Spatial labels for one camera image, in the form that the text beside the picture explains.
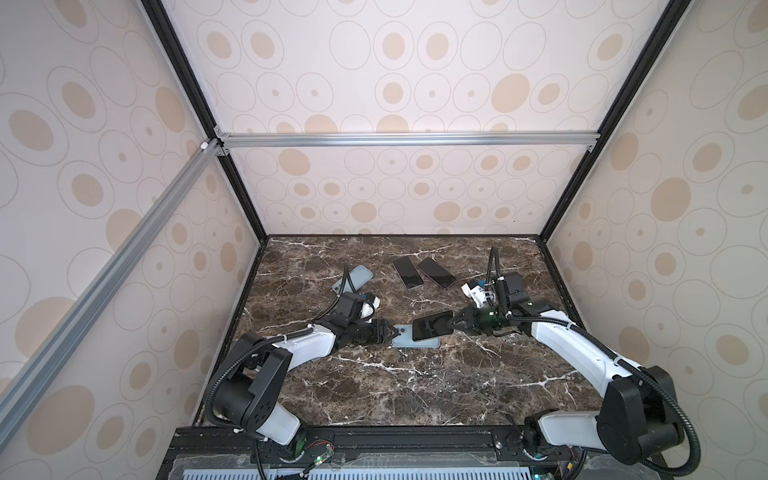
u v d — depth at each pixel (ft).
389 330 2.68
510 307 2.16
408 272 3.59
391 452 2.39
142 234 2.05
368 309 2.55
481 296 2.53
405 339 2.98
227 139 2.95
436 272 3.59
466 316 2.38
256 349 1.48
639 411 1.35
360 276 3.58
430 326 3.30
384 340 2.57
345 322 2.34
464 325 2.38
